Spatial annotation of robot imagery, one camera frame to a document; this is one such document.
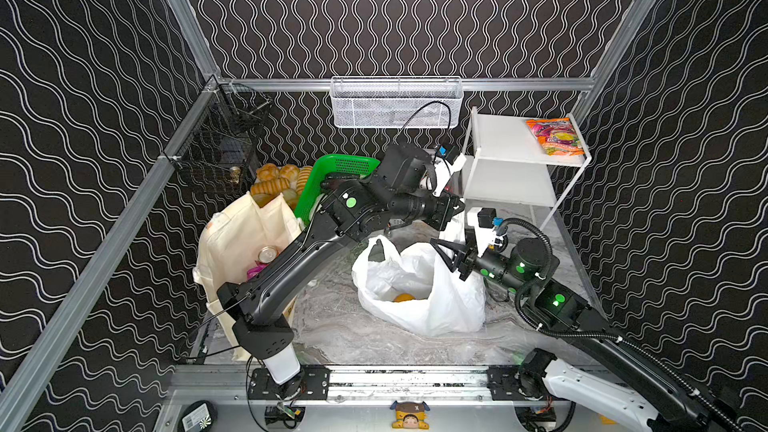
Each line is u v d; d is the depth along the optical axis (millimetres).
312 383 753
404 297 860
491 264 572
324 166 1109
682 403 404
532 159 828
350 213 409
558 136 800
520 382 668
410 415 680
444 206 499
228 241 752
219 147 919
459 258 574
